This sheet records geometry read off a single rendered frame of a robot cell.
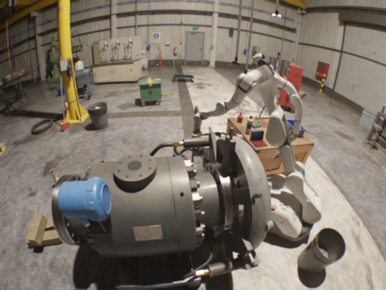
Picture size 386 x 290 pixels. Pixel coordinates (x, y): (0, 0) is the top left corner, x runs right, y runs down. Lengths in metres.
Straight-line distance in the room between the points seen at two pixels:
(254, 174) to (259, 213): 0.18
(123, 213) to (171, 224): 0.22
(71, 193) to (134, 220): 0.30
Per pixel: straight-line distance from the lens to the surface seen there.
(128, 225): 0.82
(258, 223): 0.85
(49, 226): 1.98
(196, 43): 11.40
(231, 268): 1.07
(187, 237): 0.87
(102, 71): 7.18
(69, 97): 4.09
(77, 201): 0.66
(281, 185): 1.82
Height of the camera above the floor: 1.46
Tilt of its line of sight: 33 degrees down
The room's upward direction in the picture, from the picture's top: 3 degrees clockwise
